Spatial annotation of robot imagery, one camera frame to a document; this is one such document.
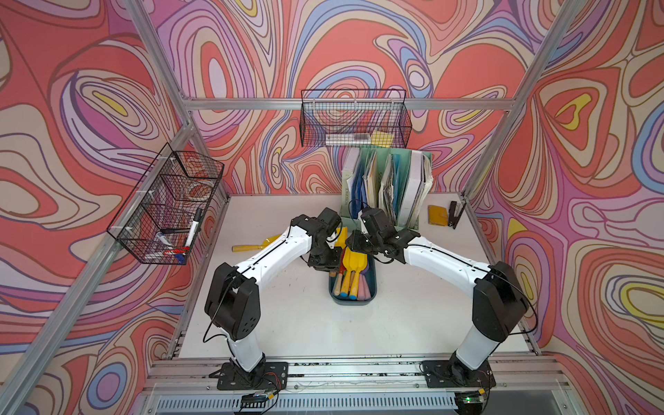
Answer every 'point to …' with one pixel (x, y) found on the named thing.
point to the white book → (414, 188)
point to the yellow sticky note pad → (437, 215)
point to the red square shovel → (341, 270)
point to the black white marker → (194, 226)
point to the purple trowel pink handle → (364, 290)
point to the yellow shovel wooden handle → (342, 237)
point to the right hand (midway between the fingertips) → (349, 248)
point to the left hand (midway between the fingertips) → (340, 269)
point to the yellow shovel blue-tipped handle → (357, 263)
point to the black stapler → (453, 220)
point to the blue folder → (359, 195)
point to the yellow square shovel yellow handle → (347, 261)
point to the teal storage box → (372, 280)
